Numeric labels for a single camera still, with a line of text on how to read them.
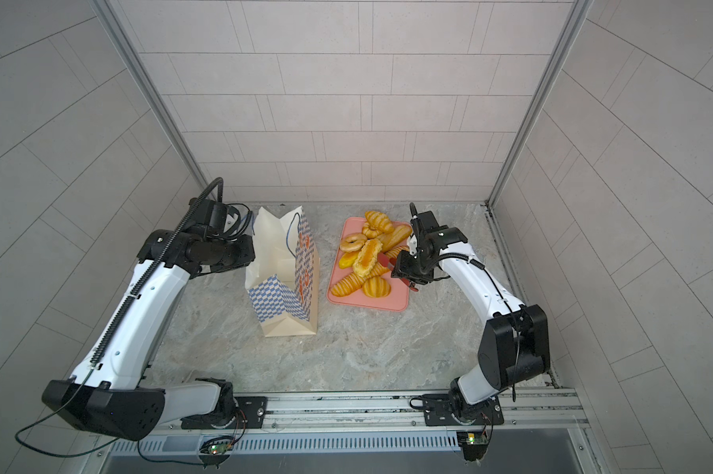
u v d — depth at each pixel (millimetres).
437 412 710
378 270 940
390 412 726
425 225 655
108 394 362
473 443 681
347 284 906
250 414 707
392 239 1016
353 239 1038
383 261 905
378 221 1016
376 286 889
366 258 929
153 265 438
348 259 964
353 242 1023
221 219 568
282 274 667
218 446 644
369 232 1038
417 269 712
